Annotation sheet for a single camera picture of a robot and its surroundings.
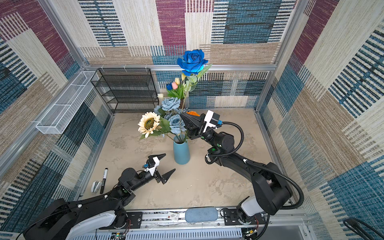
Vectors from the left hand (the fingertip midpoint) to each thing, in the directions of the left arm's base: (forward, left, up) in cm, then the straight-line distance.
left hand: (169, 160), depth 74 cm
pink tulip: (+42, -1, +13) cm, 44 cm away
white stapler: (-7, +41, -17) cm, 45 cm away
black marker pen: (-3, +38, -17) cm, 42 cm away
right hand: (+5, -7, +26) cm, 28 cm away
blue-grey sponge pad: (-21, -15, -14) cm, 30 cm away
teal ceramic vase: (+6, -6, -1) cm, 8 cm away
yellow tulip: (+47, -3, +14) cm, 49 cm away
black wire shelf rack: (+55, +35, +1) cm, 65 cm away
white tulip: (+42, +8, +6) cm, 43 cm away
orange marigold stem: (+17, -12, +16) cm, 26 cm away
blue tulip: (+43, +2, +12) cm, 44 cm away
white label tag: (-21, -2, -17) cm, 28 cm away
